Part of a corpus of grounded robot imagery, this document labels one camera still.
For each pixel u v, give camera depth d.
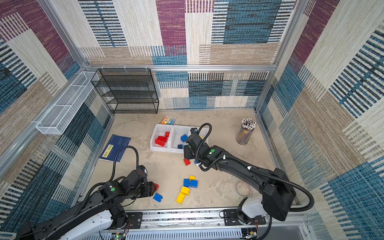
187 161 0.92
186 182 0.85
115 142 1.02
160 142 0.99
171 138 0.96
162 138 1.03
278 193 0.41
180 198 0.79
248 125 0.87
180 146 0.97
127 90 1.11
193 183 0.84
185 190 0.81
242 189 0.83
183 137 1.01
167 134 1.05
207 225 0.73
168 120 1.12
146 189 0.70
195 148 0.61
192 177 0.85
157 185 0.84
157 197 0.80
